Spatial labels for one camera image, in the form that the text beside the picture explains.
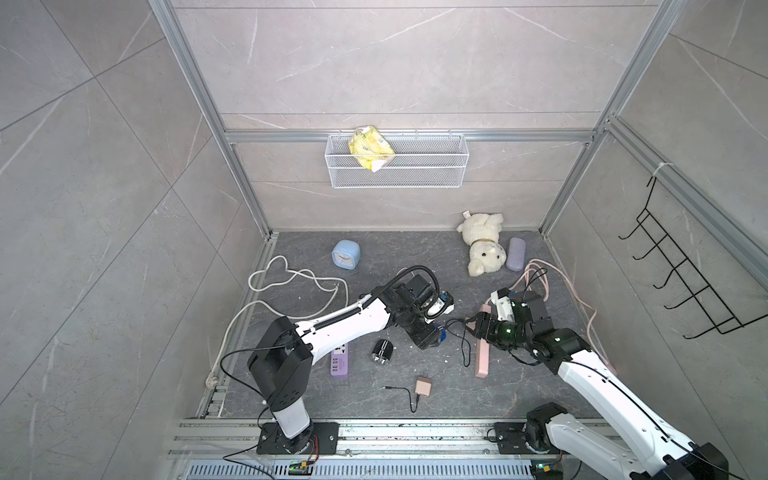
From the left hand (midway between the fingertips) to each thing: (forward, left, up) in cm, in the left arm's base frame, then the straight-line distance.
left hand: (435, 331), depth 80 cm
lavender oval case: (+34, -36, -10) cm, 51 cm away
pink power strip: (-3, -14, -7) cm, 16 cm away
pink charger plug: (-11, +4, -9) cm, 15 cm away
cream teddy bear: (+40, -23, -3) cm, 46 cm away
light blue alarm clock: (+32, +27, -4) cm, 42 cm away
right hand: (0, -10, +2) cm, 10 cm away
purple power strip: (-5, +27, -9) cm, 29 cm away
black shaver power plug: (-1, +15, -9) cm, 17 cm away
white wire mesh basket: (+54, 0, +18) cm, 57 cm away
